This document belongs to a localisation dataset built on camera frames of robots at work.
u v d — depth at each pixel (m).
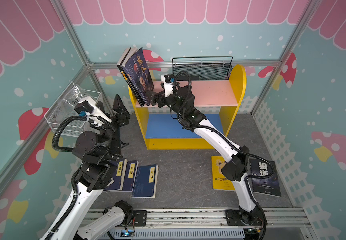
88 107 0.39
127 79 0.57
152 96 0.62
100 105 0.50
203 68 0.92
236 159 0.50
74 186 0.39
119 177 0.85
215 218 0.76
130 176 0.88
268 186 0.83
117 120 0.45
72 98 0.73
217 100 0.68
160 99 0.62
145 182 0.84
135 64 0.60
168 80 0.58
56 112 0.63
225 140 0.54
